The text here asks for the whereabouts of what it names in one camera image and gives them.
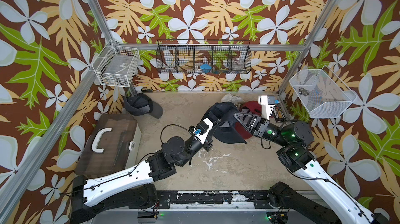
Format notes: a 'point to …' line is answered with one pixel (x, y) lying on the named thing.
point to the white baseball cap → (234, 99)
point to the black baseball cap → (225, 130)
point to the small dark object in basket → (302, 91)
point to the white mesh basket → (322, 94)
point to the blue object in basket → (205, 67)
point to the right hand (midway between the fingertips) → (235, 119)
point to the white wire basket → (117, 66)
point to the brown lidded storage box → (111, 145)
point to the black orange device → (277, 114)
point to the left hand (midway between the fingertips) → (215, 121)
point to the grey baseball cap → (141, 104)
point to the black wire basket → (203, 56)
